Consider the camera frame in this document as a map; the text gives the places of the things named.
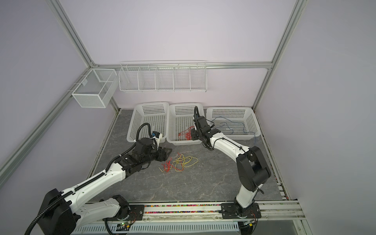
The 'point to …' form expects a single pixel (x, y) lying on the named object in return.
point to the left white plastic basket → (155, 113)
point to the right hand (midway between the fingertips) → (195, 132)
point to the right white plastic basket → (246, 114)
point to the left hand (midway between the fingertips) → (167, 150)
